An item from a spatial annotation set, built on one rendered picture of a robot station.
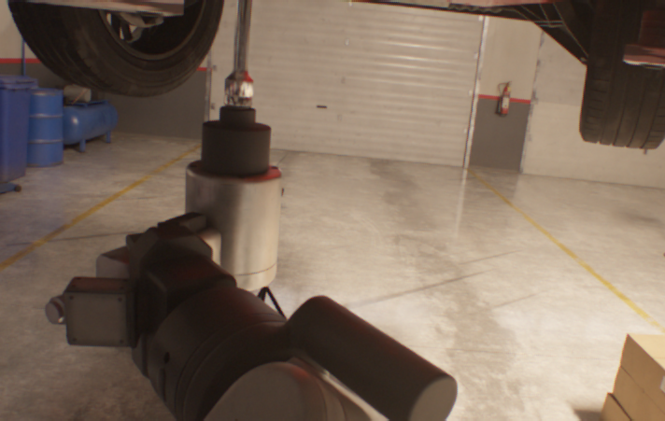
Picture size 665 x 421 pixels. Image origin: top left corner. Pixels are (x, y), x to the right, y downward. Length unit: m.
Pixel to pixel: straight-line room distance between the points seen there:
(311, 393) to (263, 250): 0.31
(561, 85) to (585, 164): 1.40
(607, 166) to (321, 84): 4.98
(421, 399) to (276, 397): 0.06
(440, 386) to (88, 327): 0.24
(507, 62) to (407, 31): 1.66
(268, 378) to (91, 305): 0.17
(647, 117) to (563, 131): 8.13
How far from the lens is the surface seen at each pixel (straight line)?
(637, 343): 2.60
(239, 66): 0.53
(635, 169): 10.50
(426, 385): 0.26
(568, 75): 9.80
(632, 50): 1.18
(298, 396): 0.24
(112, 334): 0.40
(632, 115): 1.72
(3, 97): 6.15
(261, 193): 0.51
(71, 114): 7.84
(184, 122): 9.37
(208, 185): 0.51
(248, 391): 0.26
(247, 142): 0.51
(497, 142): 9.44
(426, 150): 9.27
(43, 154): 7.09
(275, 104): 9.13
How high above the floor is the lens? 1.42
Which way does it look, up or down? 15 degrees down
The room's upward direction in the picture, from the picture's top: 6 degrees clockwise
